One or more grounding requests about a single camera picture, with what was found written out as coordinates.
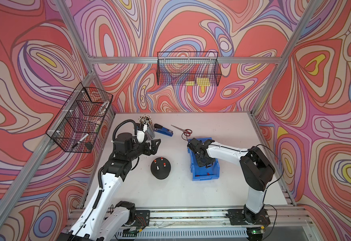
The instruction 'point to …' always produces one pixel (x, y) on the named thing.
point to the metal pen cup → (147, 120)
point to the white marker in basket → (77, 142)
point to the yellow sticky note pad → (203, 81)
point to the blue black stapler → (160, 129)
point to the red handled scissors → (187, 132)
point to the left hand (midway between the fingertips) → (155, 139)
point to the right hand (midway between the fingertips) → (207, 164)
